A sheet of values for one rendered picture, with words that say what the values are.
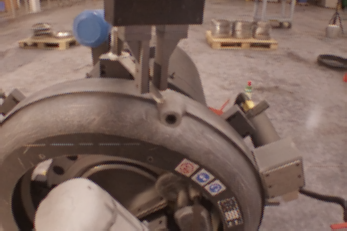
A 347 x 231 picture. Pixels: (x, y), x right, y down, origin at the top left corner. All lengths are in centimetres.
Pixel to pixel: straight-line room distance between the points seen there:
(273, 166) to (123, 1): 44
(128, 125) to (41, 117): 17
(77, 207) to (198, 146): 25
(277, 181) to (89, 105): 43
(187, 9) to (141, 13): 7
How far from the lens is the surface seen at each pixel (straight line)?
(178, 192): 60
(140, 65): 36
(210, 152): 48
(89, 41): 117
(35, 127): 51
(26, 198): 78
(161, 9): 34
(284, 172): 60
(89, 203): 29
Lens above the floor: 117
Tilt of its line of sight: 27 degrees down
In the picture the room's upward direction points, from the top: straight up
